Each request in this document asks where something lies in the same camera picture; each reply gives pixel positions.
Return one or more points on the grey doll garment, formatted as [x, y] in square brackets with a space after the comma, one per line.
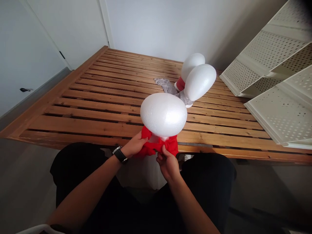
[186, 100]

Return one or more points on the person's left hand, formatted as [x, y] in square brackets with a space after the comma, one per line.
[132, 147]

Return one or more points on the person's right hand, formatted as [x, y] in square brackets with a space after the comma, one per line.
[170, 165]

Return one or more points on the crumpled grey cloth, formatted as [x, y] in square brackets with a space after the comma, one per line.
[165, 84]

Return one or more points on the white perforated metal shelf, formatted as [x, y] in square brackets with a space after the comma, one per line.
[275, 61]

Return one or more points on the person's legs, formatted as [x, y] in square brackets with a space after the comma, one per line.
[209, 180]

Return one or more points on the white door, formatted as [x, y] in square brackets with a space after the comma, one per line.
[26, 48]

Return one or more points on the small red doll garment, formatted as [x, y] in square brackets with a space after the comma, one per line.
[180, 84]

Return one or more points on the wooden slatted table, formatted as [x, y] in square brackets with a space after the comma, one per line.
[97, 97]

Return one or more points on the large white foam mannequin head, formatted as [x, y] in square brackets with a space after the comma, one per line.
[163, 114]

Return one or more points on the white curved object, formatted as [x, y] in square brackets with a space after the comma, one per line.
[39, 228]

